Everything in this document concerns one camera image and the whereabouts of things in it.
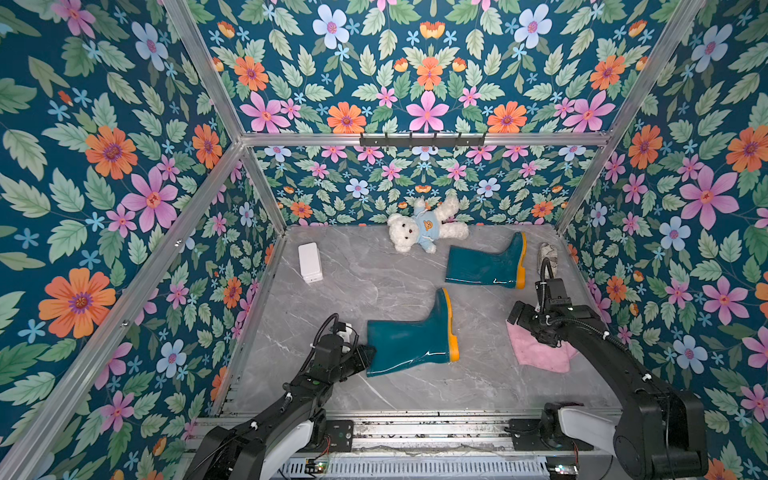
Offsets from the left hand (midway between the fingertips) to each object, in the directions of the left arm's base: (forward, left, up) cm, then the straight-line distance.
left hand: (378, 350), depth 86 cm
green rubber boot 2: (+24, -45, +2) cm, 51 cm away
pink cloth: (-4, -45, -1) cm, 45 cm away
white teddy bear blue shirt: (+44, -19, +6) cm, 49 cm away
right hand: (+4, -44, +5) cm, 45 cm away
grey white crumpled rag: (+32, -63, +1) cm, 71 cm away
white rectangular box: (+33, +24, +2) cm, 41 cm away
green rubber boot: (+2, -7, -1) cm, 7 cm away
